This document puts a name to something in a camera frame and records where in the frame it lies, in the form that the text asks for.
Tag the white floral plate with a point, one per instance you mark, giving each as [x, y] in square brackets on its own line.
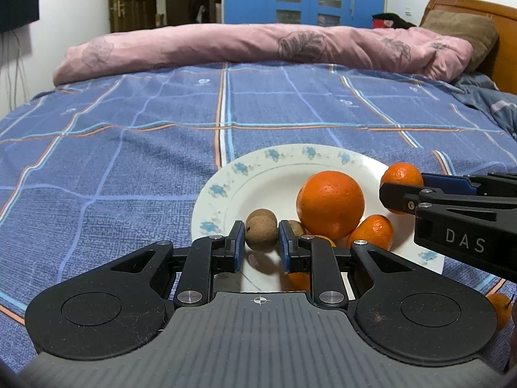
[262, 178]

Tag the blue checked bed sheet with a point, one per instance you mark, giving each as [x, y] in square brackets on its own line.
[121, 161]

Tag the large orange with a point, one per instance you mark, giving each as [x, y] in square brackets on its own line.
[330, 204]

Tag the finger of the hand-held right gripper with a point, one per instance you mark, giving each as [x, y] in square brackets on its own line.
[444, 182]
[400, 198]

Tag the brown kiwi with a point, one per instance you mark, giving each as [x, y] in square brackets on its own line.
[261, 230]
[297, 228]

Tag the black and red clothing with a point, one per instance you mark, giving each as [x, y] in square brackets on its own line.
[391, 21]

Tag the small orange with stem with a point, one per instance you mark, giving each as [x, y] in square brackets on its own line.
[499, 305]

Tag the pink quilt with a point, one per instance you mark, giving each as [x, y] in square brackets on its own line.
[222, 42]

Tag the wooden headboard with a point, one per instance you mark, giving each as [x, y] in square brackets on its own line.
[505, 20]

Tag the brown pillow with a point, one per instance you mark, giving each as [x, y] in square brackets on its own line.
[464, 32]

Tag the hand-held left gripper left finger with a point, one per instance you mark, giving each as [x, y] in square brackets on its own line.
[239, 246]

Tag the grey-blue quilt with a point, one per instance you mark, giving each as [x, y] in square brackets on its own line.
[488, 97]

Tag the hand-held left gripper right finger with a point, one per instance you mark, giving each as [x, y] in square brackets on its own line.
[284, 246]

